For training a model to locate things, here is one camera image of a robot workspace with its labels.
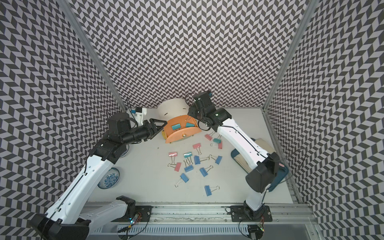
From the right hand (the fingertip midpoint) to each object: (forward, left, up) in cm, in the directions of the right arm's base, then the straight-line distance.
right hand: (193, 112), depth 77 cm
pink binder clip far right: (+5, -10, -31) cm, 33 cm away
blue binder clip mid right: (-20, -6, -30) cm, 36 cm away
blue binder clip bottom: (-30, -8, -30) cm, 43 cm away
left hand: (-12, +12, +3) cm, 17 cm away
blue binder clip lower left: (-24, +6, -30) cm, 39 cm away
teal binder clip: (-2, +10, -9) cm, 13 cm away
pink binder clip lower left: (-17, +11, -30) cm, 36 cm away
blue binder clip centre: (-13, -1, -29) cm, 32 cm away
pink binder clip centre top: (-2, -2, -30) cm, 30 cm away
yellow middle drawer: (-7, +16, -10) cm, 20 cm away
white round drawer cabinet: (+11, +13, -8) cm, 19 cm away
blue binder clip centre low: (-19, +4, -28) cm, 34 cm away
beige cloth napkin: (-13, -29, -30) cm, 43 cm away
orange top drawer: (-10, +11, -6) cm, 16 cm away
